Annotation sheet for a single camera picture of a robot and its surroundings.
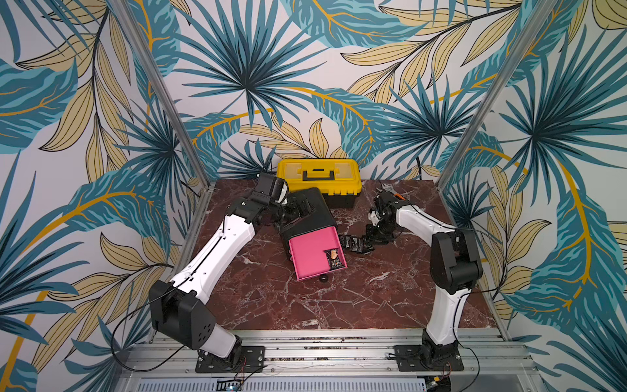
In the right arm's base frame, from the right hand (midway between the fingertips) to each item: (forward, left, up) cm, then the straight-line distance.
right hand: (370, 241), depth 97 cm
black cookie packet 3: (-12, +16, +9) cm, 22 cm away
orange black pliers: (+29, -17, -3) cm, 33 cm away
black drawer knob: (-18, +20, +8) cm, 28 cm away
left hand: (-5, +25, +22) cm, 33 cm away
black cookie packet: (+1, +10, -1) cm, 10 cm away
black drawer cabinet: (+2, +19, +12) cm, 23 cm away
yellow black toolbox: (+20, +12, +14) cm, 27 cm away
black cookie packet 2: (0, +3, -2) cm, 4 cm away
